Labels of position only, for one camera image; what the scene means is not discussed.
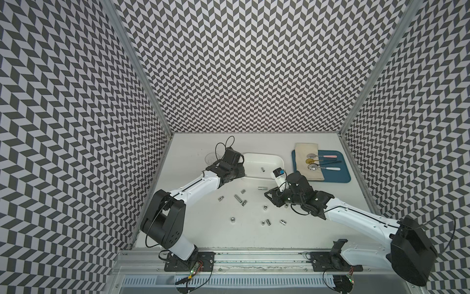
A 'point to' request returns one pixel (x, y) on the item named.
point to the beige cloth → (302, 149)
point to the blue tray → (343, 176)
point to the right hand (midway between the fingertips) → (268, 196)
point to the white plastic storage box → (261, 165)
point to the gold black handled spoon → (309, 161)
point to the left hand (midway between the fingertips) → (240, 170)
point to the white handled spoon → (314, 167)
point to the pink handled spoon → (312, 155)
